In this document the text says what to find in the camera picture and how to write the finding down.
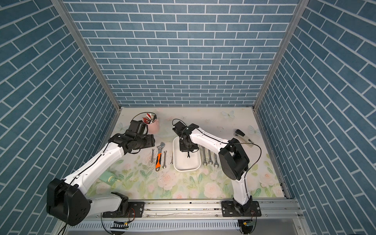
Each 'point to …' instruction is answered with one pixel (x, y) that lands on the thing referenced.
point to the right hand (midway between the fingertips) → (187, 149)
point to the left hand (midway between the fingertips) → (154, 141)
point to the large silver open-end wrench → (216, 163)
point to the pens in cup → (149, 118)
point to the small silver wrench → (164, 165)
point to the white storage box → (181, 163)
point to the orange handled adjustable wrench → (158, 157)
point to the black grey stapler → (240, 134)
